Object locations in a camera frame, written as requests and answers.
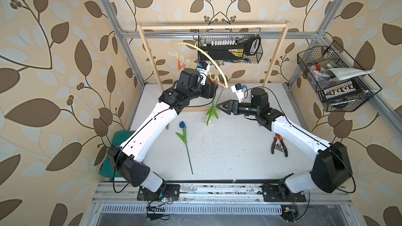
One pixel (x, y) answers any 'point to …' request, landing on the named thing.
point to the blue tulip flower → (183, 137)
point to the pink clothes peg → (222, 86)
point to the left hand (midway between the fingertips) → (213, 83)
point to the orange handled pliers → (278, 144)
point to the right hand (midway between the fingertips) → (219, 106)
